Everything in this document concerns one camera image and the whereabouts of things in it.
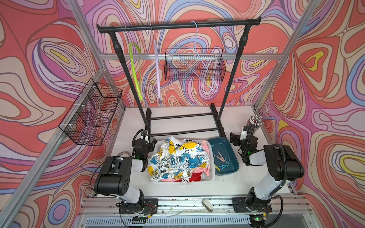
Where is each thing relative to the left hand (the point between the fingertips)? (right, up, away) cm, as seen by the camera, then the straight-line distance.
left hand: (149, 138), depth 94 cm
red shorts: (+30, -19, -17) cm, 39 cm away
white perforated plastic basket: (+38, -20, -16) cm, 46 cm away
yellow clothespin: (+43, -17, -8) cm, 47 cm away
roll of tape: (-16, -10, -1) cm, 19 cm away
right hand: (+61, +1, +3) cm, 61 cm away
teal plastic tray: (+50, -4, +2) cm, 50 cm away
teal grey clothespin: (+50, -14, -7) cm, 53 cm away
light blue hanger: (+34, +44, +11) cm, 57 cm away
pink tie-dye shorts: (+36, -16, -15) cm, 42 cm away
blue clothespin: (+48, -16, -7) cm, 51 cm away
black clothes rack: (+19, +31, +24) cm, 44 cm away
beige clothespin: (+47, -12, -5) cm, 49 cm away
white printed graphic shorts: (+20, -9, -17) cm, 28 cm away
